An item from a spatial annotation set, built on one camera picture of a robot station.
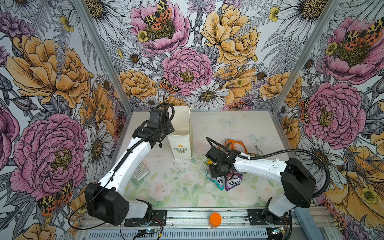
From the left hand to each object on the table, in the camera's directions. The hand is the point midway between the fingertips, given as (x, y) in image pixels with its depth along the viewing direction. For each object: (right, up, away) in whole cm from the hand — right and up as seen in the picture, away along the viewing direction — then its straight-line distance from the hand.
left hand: (168, 131), depth 80 cm
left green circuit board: (-6, -46, -9) cm, 48 cm away
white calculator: (-18, -24, +9) cm, 31 cm away
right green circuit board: (+54, -46, -9) cm, 71 cm away
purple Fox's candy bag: (+34, -26, +1) cm, 43 cm away
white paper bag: (+7, -4, -3) cm, 8 cm away
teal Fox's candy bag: (+26, -25, -2) cm, 36 cm away
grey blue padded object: (+66, -43, -10) cm, 80 cm away
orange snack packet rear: (+37, -9, +13) cm, 40 cm away
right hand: (+25, -26, +3) cm, 36 cm away
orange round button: (+23, -38, -13) cm, 47 cm away
